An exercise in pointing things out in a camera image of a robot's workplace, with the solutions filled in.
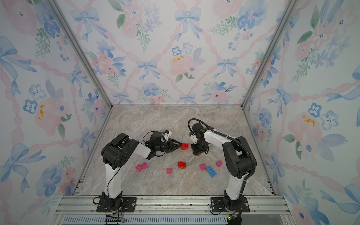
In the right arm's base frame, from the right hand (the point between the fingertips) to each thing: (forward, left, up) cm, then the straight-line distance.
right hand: (197, 151), depth 93 cm
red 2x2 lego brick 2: (-10, +10, +2) cm, 15 cm away
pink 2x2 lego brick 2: (-12, +37, +1) cm, 39 cm away
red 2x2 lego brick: (-3, 0, +1) cm, 3 cm away
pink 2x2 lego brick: (-11, +33, +1) cm, 35 cm away
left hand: (+3, +10, +3) cm, 11 cm away
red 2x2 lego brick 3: (-10, +10, +2) cm, 15 cm away
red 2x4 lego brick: (+2, +9, +3) cm, 10 cm away
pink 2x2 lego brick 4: (-11, -2, 0) cm, 11 cm away
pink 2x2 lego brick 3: (-14, +18, +1) cm, 23 cm away
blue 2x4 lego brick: (-14, -8, +1) cm, 16 cm away
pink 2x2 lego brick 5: (-8, -13, 0) cm, 16 cm away
